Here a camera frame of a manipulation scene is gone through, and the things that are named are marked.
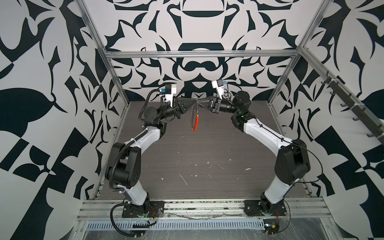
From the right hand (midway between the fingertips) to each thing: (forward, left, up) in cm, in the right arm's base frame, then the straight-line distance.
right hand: (198, 104), depth 66 cm
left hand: (0, 0, +3) cm, 3 cm away
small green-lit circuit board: (-42, -33, -41) cm, 68 cm away
